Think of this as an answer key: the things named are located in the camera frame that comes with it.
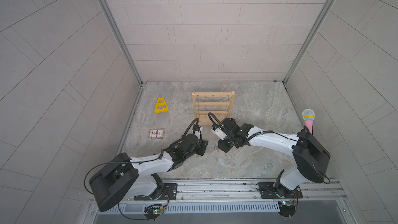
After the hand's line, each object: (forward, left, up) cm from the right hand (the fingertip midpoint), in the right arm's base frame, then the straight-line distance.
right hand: (219, 146), depth 84 cm
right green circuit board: (-28, -28, -5) cm, 40 cm away
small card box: (+10, +36, +1) cm, 37 cm away
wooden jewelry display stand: (+17, -1, +15) cm, 23 cm away
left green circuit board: (-26, +31, 0) cm, 41 cm away
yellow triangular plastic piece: (+26, +36, +1) cm, 45 cm away
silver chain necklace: (0, +2, -1) cm, 2 cm away
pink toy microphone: (+2, -39, +24) cm, 45 cm away
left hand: (+3, +6, +1) cm, 7 cm away
